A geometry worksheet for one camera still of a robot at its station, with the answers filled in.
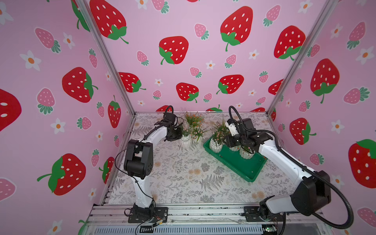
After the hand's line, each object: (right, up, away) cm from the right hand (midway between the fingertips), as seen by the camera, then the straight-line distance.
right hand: (223, 140), depth 83 cm
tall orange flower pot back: (-17, +12, +18) cm, 27 cm away
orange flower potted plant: (-15, +2, +10) cm, 18 cm away
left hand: (-25, +1, +15) cm, 29 cm away
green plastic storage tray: (+15, -17, +2) cm, 23 cm away
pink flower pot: (-22, 0, +16) cm, 27 cm away
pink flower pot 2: (-1, +4, +8) cm, 9 cm away
